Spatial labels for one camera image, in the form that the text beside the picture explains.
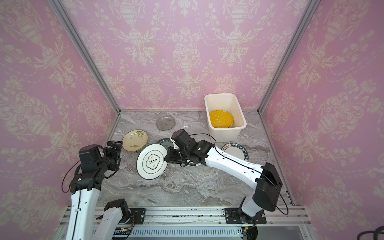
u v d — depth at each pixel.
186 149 0.55
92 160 0.53
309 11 0.70
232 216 0.73
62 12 0.71
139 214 0.77
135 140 1.03
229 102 1.09
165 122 1.13
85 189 0.47
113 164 0.63
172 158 0.63
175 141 0.57
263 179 0.42
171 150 0.64
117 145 0.66
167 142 1.02
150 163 0.73
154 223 0.73
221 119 1.13
